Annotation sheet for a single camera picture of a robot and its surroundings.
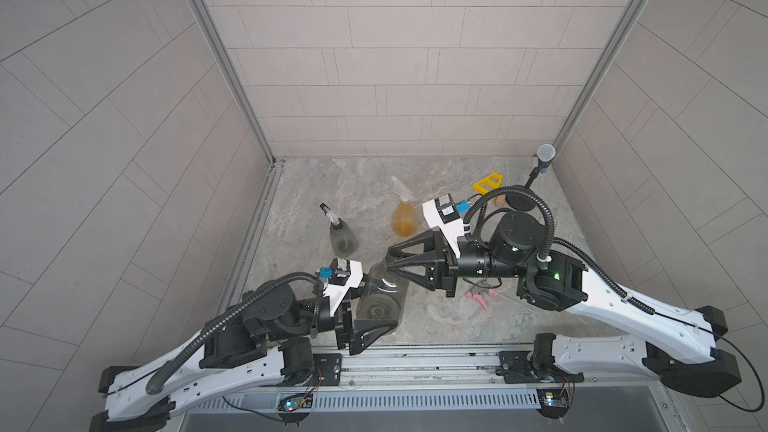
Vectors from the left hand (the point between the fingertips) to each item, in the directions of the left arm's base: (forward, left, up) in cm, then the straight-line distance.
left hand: (391, 307), depth 51 cm
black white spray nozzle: (+27, +16, -16) cm, 35 cm away
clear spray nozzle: (+35, -2, -11) cm, 37 cm away
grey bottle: (+26, +15, -25) cm, 39 cm away
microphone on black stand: (+45, -46, -30) cm, 71 cm away
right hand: (+3, -1, +10) cm, 10 cm away
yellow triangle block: (+53, -35, -29) cm, 70 cm away
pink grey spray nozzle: (+14, -24, -30) cm, 41 cm away
